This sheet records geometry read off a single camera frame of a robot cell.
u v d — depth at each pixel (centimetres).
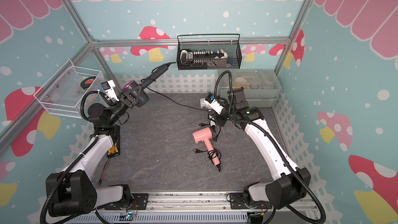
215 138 82
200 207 73
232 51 94
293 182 38
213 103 63
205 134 92
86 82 78
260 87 102
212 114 68
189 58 87
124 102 64
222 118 65
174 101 75
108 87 63
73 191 41
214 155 85
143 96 71
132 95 65
